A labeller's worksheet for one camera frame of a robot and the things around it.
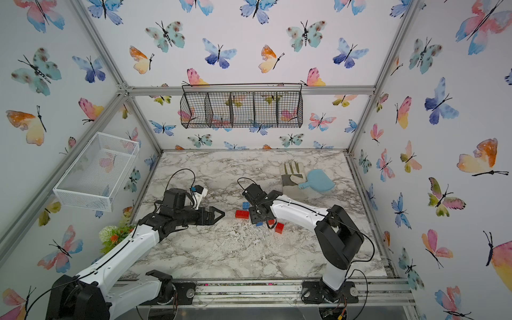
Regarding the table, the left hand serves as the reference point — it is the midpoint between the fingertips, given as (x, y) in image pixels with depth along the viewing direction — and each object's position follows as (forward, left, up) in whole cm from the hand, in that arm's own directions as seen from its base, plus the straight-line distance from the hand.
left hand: (219, 212), depth 81 cm
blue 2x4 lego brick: (+1, -16, -13) cm, 21 cm away
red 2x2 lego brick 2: (-2, -25, -10) cm, 27 cm away
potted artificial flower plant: (-9, +37, +3) cm, 39 cm away
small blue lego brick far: (+10, -10, -12) cm, 18 cm away
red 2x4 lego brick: (+5, -8, -12) cm, 15 cm away
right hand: (+3, -17, -6) cm, 18 cm away
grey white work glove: (+22, -34, -13) cm, 43 cm away
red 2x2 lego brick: (+3, -22, -17) cm, 27 cm away
